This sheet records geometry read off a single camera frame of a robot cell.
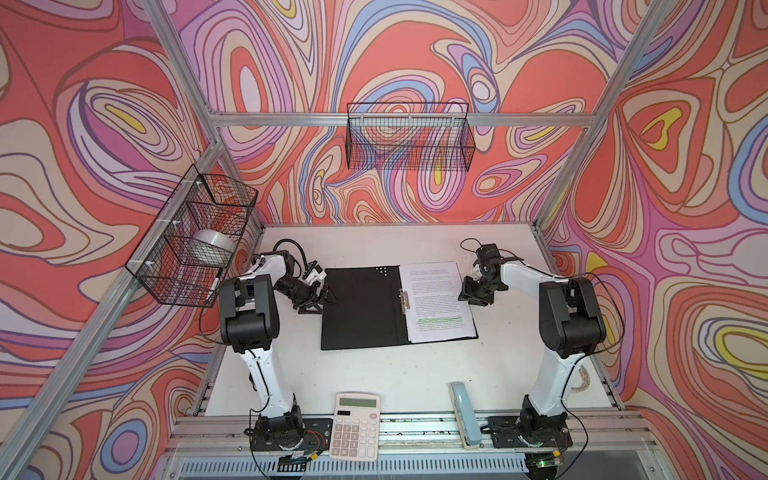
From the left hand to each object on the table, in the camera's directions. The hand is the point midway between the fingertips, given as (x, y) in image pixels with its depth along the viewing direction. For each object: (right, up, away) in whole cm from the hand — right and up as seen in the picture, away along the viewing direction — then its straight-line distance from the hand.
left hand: (331, 304), depth 92 cm
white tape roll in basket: (-24, +18, -22) cm, 37 cm away
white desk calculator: (+10, -28, -19) cm, 35 cm away
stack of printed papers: (+35, -2, +4) cm, 35 cm away
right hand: (+43, -1, +5) cm, 44 cm away
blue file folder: (+12, -3, +4) cm, 13 cm away
